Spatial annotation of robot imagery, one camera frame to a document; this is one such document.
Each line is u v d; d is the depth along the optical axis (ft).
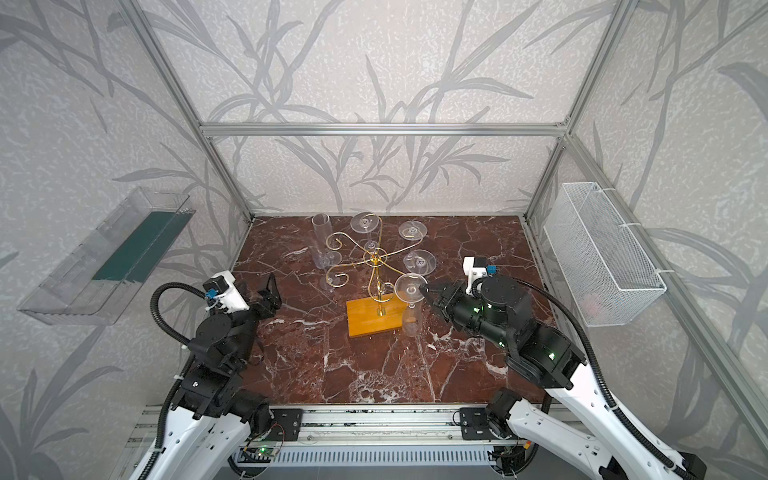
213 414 1.67
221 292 1.86
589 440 1.67
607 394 1.31
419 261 2.18
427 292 1.93
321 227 3.07
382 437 2.41
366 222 2.41
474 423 2.41
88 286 2.06
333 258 3.53
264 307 2.03
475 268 1.88
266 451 2.31
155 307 1.52
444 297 1.69
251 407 2.14
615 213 2.34
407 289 2.00
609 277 1.98
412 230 2.37
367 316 2.98
